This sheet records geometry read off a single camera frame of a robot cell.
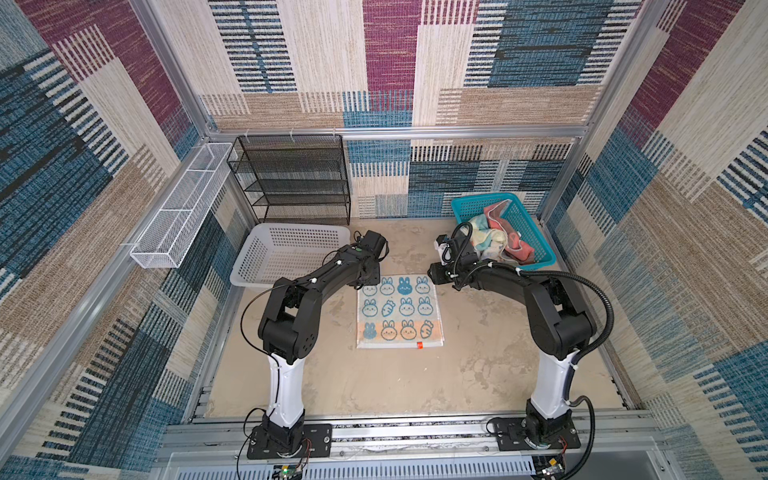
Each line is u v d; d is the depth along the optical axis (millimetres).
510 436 731
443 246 896
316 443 731
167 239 714
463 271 769
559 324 523
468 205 1152
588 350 516
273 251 1116
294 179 1095
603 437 748
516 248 1022
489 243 994
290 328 519
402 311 957
